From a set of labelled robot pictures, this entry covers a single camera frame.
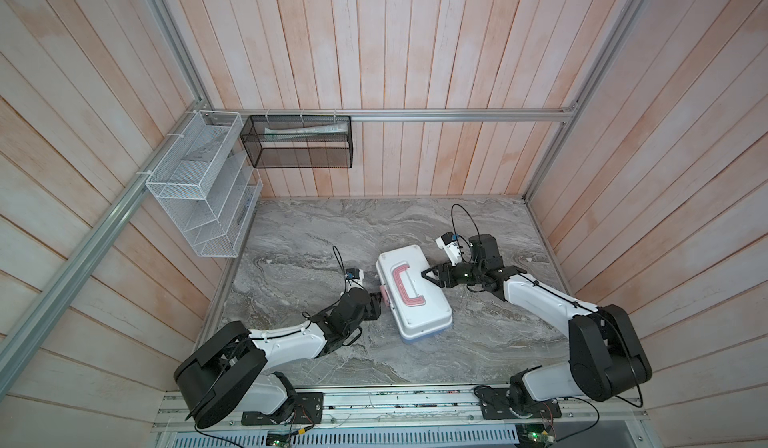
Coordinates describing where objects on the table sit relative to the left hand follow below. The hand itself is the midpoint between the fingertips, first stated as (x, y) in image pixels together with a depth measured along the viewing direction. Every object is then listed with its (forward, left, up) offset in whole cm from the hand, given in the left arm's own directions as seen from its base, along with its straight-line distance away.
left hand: (376, 301), depth 87 cm
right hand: (+7, -15, +6) cm, 18 cm away
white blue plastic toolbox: (-3, -11, +7) cm, 13 cm away
